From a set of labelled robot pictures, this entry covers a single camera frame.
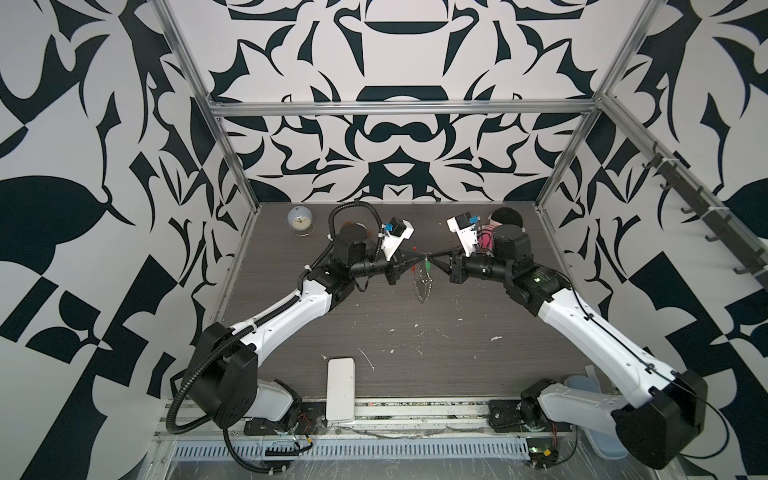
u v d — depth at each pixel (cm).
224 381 41
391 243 65
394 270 65
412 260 72
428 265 72
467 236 64
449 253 66
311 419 73
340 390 75
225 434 69
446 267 69
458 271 63
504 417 74
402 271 70
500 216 108
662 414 38
